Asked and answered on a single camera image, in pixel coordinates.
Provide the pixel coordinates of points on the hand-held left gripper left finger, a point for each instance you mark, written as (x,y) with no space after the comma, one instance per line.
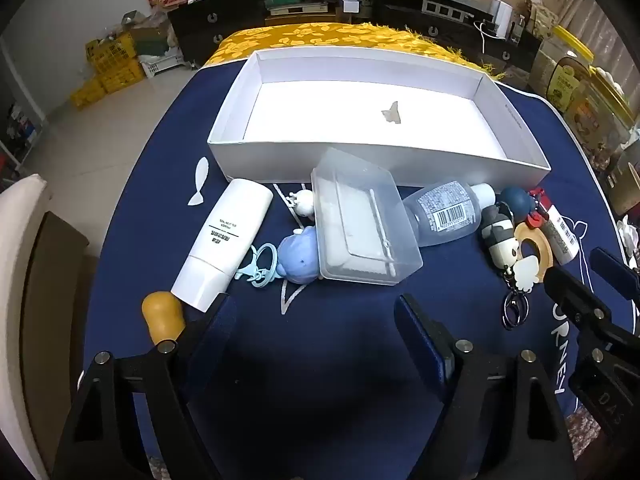
(220,322)

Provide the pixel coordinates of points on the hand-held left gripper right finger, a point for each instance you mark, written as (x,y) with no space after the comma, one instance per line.
(417,325)

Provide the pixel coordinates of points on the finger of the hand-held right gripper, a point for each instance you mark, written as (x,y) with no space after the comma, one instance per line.
(617,275)
(575,300)

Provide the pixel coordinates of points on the yellow gourd toy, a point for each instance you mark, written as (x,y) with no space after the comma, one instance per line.
(160,317)

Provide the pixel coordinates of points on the red-capped white tube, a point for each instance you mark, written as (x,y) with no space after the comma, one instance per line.
(560,237)

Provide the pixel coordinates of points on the white cosmetic tube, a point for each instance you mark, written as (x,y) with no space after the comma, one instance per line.
(225,240)

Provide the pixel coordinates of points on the clear plastic bottle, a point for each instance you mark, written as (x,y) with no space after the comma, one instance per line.
(442,212)

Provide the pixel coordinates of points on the clear cotton swab box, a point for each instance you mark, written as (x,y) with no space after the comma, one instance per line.
(360,215)

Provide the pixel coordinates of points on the white cardboard box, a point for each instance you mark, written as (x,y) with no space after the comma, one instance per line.
(350,115)

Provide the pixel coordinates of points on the navy blue printed tablecloth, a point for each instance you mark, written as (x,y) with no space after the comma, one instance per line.
(330,325)

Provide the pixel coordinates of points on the small white red-hat figure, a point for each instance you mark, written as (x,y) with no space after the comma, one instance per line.
(304,202)

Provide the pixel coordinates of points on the clear jar orange label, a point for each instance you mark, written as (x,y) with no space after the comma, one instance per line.
(595,115)

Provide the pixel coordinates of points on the brown board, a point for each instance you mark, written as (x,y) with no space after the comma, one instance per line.
(52,320)

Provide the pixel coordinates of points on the clear jar green label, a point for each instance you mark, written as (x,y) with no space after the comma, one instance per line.
(567,82)

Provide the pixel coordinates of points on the clear jar yellow lid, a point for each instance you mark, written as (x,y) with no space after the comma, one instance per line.
(547,57)

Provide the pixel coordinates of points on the beige curtain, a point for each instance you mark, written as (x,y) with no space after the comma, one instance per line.
(600,15)

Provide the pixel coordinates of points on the white plastic basket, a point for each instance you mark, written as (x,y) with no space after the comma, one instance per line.
(161,64)

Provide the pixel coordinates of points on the stack of yellow crates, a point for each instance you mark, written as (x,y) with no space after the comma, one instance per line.
(112,67)

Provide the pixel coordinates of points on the white upright appliance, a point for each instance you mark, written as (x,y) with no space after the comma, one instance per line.
(502,19)

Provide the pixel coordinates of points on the cardboard box with clutter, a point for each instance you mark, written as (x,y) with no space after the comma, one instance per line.
(147,30)

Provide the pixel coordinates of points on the yellow patterned tablecloth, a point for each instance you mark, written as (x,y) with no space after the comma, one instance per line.
(320,35)

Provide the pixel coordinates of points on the black low cabinet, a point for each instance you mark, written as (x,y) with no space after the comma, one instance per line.
(400,15)

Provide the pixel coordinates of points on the white flat media player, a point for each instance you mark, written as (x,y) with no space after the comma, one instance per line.
(300,9)

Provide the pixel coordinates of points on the small white box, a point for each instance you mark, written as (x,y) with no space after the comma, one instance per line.
(351,6)

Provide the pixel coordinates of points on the green books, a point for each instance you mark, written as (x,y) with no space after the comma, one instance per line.
(281,2)

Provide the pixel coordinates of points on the white three-window frame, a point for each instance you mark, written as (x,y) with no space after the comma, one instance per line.
(446,6)

